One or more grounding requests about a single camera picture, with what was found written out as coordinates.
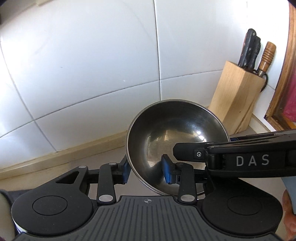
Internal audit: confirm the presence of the small steel bowl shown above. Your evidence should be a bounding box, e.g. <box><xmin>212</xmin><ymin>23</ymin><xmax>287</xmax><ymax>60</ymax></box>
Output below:
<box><xmin>125</xmin><ymin>99</ymin><xmax>230</xmax><ymax>196</ymax></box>

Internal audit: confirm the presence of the person's right hand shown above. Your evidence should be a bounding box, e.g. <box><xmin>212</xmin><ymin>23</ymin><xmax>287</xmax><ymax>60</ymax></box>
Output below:
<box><xmin>282</xmin><ymin>190</ymin><xmax>296</xmax><ymax>240</ymax></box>

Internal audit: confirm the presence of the wooden knife block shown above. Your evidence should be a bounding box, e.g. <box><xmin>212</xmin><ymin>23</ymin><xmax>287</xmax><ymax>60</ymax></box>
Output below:
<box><xmin>209</xmin><ymin>61</ymin><xmax>265</xmax><ymax>135</ymax></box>

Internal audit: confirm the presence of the large aluminium stock pot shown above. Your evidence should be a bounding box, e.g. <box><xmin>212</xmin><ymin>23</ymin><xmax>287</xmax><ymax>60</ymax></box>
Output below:
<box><xmin>1</xmin><ymin>190</ymin><xmax>16</xmax><ymax>240</ymax></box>

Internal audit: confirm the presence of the wooden knife handle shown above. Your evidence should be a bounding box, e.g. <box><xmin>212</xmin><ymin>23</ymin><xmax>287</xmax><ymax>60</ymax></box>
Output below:
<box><xmin>256</xmin><ymin>42</ymin><xmax>276</xmax><ymax>77</ymax></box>

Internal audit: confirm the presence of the black knife handle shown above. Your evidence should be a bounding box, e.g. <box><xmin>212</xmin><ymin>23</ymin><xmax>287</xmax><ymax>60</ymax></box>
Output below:
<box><xmin>238</xmin><ymin>29</ymin><xmax>261</xmax><ymax>72</ymax></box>

